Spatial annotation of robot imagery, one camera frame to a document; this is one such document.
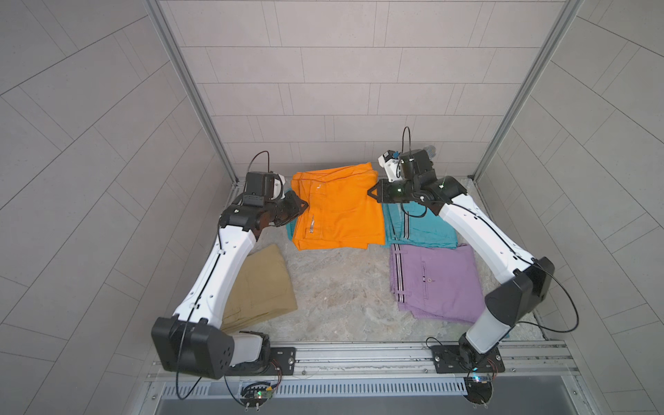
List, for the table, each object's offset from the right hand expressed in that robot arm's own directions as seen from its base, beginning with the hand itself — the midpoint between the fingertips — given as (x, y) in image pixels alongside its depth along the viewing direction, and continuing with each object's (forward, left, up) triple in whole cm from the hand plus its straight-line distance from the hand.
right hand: (368, 190), depth 76 cm
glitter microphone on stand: (+17, -23, 0) cm, 29 cm away
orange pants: (-5, +9, -4) cm, 11 cm away
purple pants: (-18, -23, -29) cm, 41 cm away
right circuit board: (-47, -26, -31) cm, 62 cm away
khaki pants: (-16, +38, -29) cm, 50 cm away
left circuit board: (-45, +33, -25) cm, 61 cm away
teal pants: (+5, -19, -26) cm, 33 cm away
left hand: (-2, +17, -1) cm, 17 cm away
